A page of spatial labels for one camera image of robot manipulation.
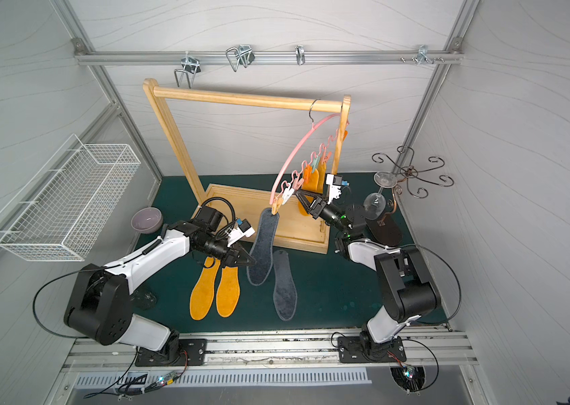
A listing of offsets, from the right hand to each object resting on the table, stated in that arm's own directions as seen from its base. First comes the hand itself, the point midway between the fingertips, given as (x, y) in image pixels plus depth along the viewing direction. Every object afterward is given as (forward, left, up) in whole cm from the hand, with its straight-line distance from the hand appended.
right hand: (297, 191), depth 77 cm
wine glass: (+2, -26, -8) cm, 27 cm away
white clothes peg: (-3, +3, +2) cm, 5 cm away
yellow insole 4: (+11, -8, -1) cm, 14 cm away
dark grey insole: (-23, +3, -29) cm, 37 cm away
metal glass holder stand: (+6, -35, -29) cm, 46 cm away
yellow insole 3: (+5, -4, -1) cm, 6 cm away
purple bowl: (+4, +61, -24) cm, 66 cm away
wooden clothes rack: (+2, +1, -28) cm, 28 cm away
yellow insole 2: (-22, +23, -28) cm, 42 cm away
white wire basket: (-13, +65, +4) cm, 67 cm away
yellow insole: (-24, +32, -28) cm, 48 cm away
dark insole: (-19, +12, -17) cm, 29 cm away
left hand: (-17, +14, -15) cm, 27 cm away
